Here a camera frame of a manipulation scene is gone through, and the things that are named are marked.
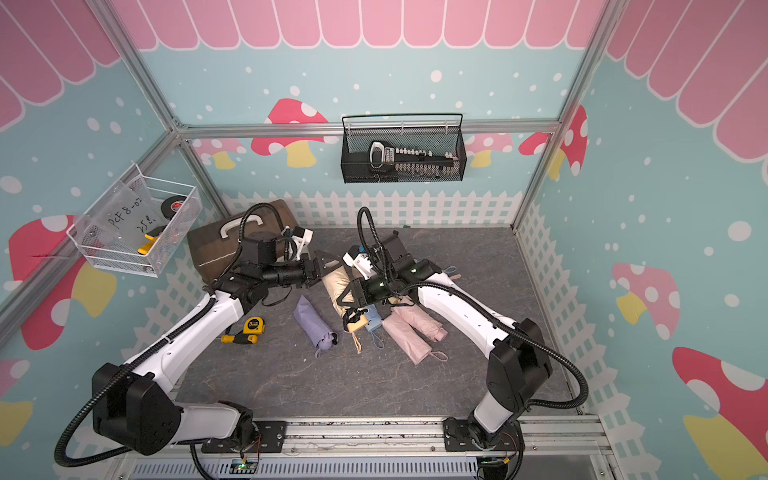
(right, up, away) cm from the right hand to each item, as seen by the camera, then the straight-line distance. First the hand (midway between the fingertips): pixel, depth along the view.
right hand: (343, 300), depth 74 cm
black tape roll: (-47, +25, +6) cm, 54 cm away
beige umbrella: (-2, +5, -1) cm, 5 cm away
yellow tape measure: (-31, -11, +17) cm, 37 cm away
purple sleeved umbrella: (-12, -9, +16) cm, 22 cm away
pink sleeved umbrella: (+19, -15, +11) cm, 27 cm away
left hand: (-2, +7, +1) cm, 7 cm away
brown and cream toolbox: (-41, +15, +14) cm, 45 cm away
